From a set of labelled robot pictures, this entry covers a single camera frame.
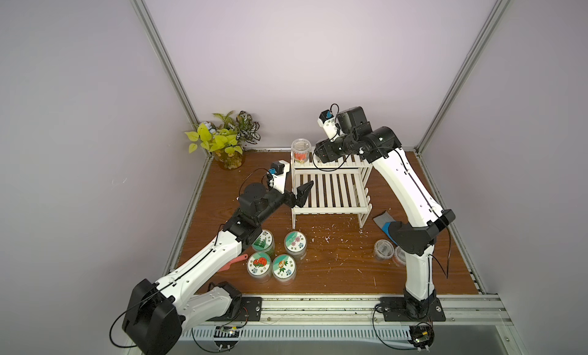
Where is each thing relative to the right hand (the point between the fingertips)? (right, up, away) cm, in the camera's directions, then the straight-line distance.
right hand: (325, 140), depth 74 cm
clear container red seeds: (-8, -2, +1) cm, 8 cm away
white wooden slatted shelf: (+8, -17, +16) cm, 24 cm away
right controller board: (+30, -62, -5) cm, 69 cm away
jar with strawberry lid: (-22, -42, 0) cm, 48 cm away
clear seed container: (+22, -39, +6) cm, 45 cm away
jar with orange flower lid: (-14, -43, 0) cm, 45 cm away
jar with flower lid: (-10, -37, +5) cm, 38 cm away
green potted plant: (-41, +2, +23) cm, 47 cm away
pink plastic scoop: (-23, -31, -20) cm, 44 cm away
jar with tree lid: (-21, -36, +5) cm, 42 cm away
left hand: (-7, -12, -4) cm, 15 cm away
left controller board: (-32, -63, -2) cm, 70 cm away
